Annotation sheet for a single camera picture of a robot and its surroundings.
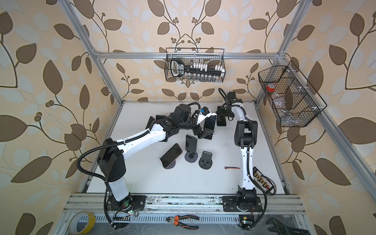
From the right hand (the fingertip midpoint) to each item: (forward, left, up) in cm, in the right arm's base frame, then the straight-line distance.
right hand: (223, 113), depth 111 cm
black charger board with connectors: (-50, -16, -2) cm, 52 cm away
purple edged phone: (-14, +50, +14) cm, 53 cm away
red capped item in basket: (-4, -24, +28) cm, 37 cm away
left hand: (-25, +15, +24) cm, 38 cm away
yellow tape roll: (-66, +81, +1) cm, 105 cm away
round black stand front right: (-39, +17, +3) cm, 43 cm away
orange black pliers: (-65, +33, -1) cm, 73 cm away
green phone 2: (-33, +25, +14) cm, 43 cm away
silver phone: (-16, +13, +9) cm, 22 cm away
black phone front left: (-36, +36, +6) cm, 51 cm away
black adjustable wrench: (-71, -18, -2) cm, 73 cm away
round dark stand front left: (-41, +37, +3) cm, 55 cm away
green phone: (-2, +1, -7) cm, 7 cm away
